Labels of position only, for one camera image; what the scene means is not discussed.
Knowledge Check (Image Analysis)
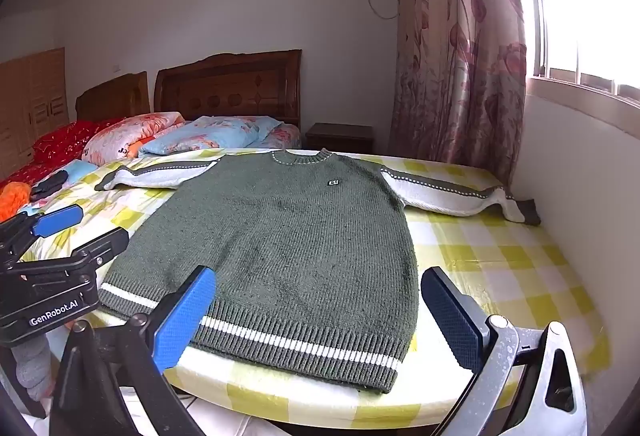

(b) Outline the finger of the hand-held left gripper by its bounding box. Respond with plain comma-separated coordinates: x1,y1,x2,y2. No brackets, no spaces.
15,204,84,239
20,227,130,277

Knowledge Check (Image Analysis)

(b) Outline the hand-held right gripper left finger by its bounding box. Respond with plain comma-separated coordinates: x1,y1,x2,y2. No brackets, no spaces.
47,265,217,436

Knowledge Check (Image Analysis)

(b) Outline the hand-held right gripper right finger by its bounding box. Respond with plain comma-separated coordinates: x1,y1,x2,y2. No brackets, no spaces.
421,266,590,436

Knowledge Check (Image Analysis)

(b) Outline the green knit sweater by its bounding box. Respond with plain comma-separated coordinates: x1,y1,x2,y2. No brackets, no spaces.
94,148,542,396

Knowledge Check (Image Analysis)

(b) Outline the person's left forearm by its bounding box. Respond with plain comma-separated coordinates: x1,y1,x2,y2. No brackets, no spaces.
10,323,57,404

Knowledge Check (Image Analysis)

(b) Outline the black item on bed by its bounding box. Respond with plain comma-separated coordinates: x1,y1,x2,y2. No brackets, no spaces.
30,171,69,202

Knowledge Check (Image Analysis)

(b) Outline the orange cloth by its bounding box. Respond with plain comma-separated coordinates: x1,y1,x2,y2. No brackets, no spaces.
0,181,32,221

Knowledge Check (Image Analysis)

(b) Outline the yellow checked bedsheet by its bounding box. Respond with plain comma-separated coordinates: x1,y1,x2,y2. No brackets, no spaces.
0,151,613,428

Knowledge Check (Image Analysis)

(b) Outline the red patterned blanket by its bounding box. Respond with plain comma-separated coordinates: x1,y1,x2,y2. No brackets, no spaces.
0,118,123,189

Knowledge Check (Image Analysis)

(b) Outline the orange floral pillow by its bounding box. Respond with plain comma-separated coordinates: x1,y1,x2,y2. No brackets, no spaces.
81,112,186,165

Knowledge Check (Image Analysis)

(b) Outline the light wooden wardrobe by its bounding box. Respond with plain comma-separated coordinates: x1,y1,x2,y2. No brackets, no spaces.
0,47,69,177

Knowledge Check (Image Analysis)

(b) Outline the small wooden headboard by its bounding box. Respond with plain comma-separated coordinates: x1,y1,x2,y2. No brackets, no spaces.
75,71,151,123

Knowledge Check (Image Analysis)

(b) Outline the blue floral pillow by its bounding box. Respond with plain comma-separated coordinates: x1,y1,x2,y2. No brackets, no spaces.
140,116,283,155

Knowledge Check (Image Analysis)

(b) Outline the large wooden headboard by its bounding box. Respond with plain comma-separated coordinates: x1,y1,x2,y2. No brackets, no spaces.
153,49,303,143

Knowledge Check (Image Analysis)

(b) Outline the dark wooden nightstand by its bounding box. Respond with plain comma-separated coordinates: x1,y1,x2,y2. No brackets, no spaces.
304,123,375,155

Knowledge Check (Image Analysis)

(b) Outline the pink floral curtain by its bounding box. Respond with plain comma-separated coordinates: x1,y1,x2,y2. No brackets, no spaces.
390,0,529,187

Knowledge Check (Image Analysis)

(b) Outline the window with bars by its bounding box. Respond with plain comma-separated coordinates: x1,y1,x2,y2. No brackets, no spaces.
505,0,640,102

